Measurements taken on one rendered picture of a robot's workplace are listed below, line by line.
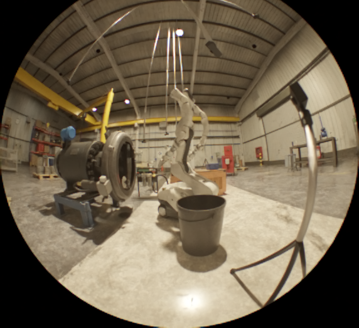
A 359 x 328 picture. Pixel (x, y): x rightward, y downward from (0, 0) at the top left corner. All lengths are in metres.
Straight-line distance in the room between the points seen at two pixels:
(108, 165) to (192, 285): 0.95
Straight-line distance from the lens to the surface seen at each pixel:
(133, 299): 0.67
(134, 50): 9.38
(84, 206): 1.16
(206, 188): 1.06
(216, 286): 0.68
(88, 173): 1.21
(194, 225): 0.63
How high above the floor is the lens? 0.60
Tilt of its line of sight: 8 degrees up
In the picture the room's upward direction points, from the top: 2 degrees counter-clockwise
